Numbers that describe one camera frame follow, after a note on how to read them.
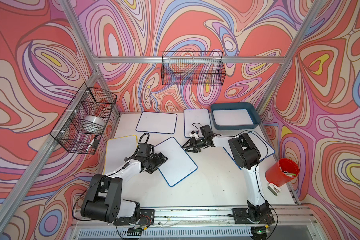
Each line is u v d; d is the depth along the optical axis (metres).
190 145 0.91
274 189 0.80
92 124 0.70
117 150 1.04
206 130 0.88
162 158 0.83
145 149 0.72
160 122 1.16
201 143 0.90
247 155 0.61
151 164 0.76
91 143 0.72
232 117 1.14
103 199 0.43
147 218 0.72
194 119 1.16
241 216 0.73
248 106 1.16
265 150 0.58
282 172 0.83
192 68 0.96
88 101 0.84
